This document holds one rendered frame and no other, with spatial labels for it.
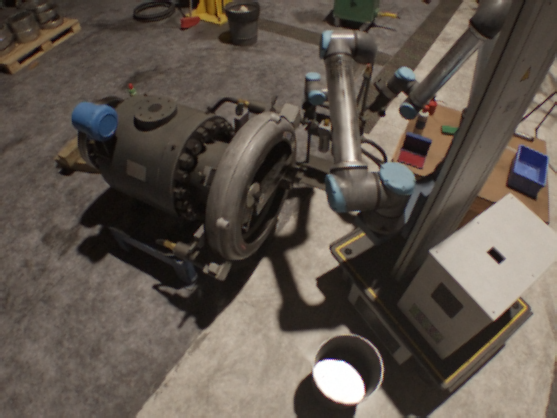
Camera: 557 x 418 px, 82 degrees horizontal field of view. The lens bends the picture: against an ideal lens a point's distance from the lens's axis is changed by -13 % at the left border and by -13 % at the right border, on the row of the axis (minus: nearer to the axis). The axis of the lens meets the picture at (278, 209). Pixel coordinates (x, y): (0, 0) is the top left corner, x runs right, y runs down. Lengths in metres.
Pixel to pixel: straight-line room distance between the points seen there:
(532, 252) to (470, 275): 0.32
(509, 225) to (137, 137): 1.72
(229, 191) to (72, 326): 1.36
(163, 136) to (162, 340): 1.11
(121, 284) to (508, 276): 2.05
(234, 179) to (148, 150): 0.51
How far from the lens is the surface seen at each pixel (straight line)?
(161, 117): 1.82
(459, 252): 1.48
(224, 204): 1.50
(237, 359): 2.05
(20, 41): 5.54
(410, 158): 2.31
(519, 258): 1.60
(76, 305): 2.46
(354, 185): 1.38
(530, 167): 2.68
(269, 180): 1.76
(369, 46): 1.59
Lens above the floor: 1.97
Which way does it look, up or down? 52 degrees down
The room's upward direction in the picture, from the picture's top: straight up
